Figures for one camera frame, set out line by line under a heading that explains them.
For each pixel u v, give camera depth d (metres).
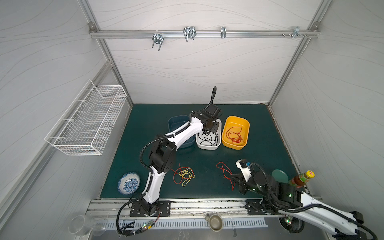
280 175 0.75
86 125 0.69
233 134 1.02
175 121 1.04
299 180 0.72
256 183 0.56
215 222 0.69
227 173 0.73
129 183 0.80
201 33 0.80
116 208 0.75
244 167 0.64
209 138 1.00
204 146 0.93
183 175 0.82
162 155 0.51
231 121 1.07
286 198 0.54
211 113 0.70
